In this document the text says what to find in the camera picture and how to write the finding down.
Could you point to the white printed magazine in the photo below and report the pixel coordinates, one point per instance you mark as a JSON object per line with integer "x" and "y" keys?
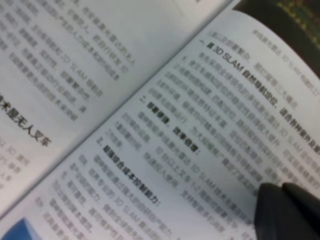
{"x": 185, "y": 156}

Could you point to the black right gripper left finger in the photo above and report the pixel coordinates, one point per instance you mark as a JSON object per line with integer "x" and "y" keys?
{"x": 276, "y": 217}

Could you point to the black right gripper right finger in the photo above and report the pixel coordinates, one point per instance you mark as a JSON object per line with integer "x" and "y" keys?
{"x": 307, "y": 205}

